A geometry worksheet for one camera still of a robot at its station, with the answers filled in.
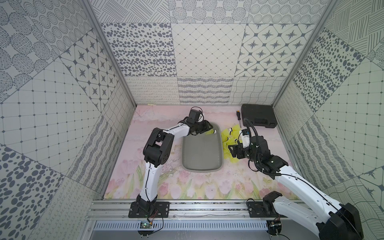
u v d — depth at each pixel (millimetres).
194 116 818
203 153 943
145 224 716
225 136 1005
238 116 1141
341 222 381
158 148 567
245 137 716
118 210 760
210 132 1000
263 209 729
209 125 954
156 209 730
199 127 881
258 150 600
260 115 1122
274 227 731
